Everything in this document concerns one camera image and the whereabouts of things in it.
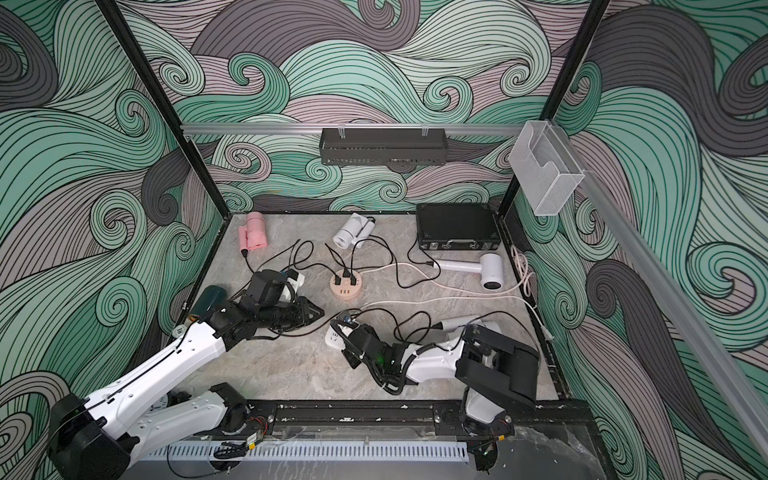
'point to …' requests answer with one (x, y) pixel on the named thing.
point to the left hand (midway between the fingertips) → (323, 311)
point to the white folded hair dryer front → (455, 327)
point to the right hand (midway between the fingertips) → (343, 340)
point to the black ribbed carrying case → (456, 226)
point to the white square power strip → (334, 339)
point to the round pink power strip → (345, 290)
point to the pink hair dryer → (254, 235)
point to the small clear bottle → (179, 331)
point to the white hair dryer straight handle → (490, 267)
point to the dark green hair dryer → (212, 297)
